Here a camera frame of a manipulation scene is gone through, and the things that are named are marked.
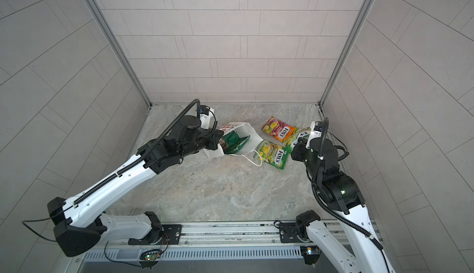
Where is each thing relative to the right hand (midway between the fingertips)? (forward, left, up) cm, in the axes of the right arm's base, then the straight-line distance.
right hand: (295, 138), depth 66 cm
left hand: (+3, +24, +2) cm, 24 cm away
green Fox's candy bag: (+9, +4, -26) cm, 28 cm away
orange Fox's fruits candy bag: (+24, -1, -26) cm, 36 cm away
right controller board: (-32, -4, -30) cm, 44 cm away
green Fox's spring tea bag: (+22, -12, -27) cm, 37 cm away
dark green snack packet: (+17, +24, -26) cm, 39 cm away
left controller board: (-29, +54, -24) cm, 66 cm away
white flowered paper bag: (+15, +19, -12) cm, 27 cm away
